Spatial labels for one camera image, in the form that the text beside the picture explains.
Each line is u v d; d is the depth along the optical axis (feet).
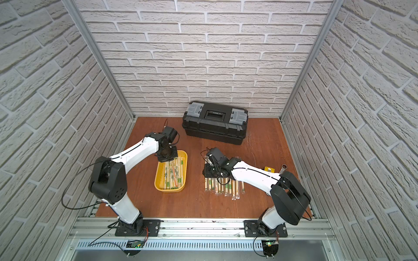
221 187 2.80
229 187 2.85
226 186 2.86
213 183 2.87
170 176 2.94
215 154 2.19
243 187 2.86
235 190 2.80
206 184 2.86
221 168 2.10
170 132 2.43
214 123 3.11
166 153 2.47
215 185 2.86
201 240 2.36
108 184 1.52
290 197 1.41
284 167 3.10
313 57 2.79
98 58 2.85
